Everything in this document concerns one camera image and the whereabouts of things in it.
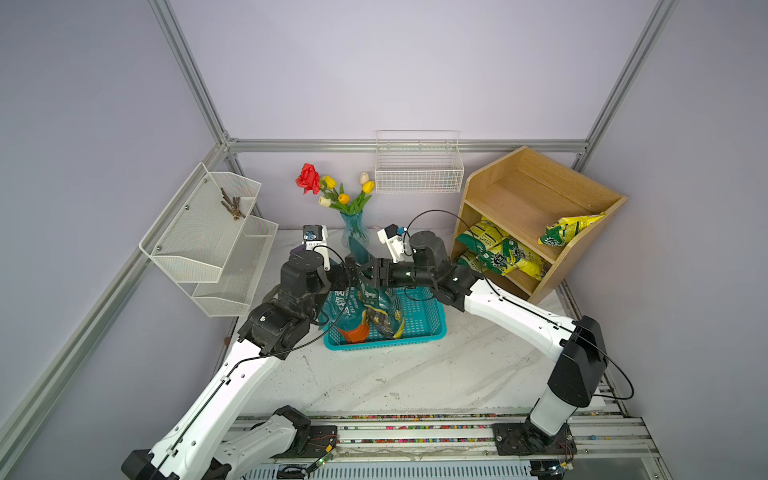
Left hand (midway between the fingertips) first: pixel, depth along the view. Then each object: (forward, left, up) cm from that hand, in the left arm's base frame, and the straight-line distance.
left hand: (335, 254), depth 68 cm
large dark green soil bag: (-11, -11, -5) cm, 16 cm away
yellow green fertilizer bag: (+9, -52, -14) cm, 55 cm away
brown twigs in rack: (+23, +33, -4) cm, 41 cm away
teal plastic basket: (+1, -23, -34) cm, 42 cm away
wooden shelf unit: (+20, -58, -3) cm, 62 cm away
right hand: (-2, -6, -7) cm, 9 cm away
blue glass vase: (+33, +1, -27) cm, 42 cm away
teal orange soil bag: (-6, -1, -14) cm, 15 cm away
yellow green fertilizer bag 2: (+21, -42, -15) cm, 50 cm away
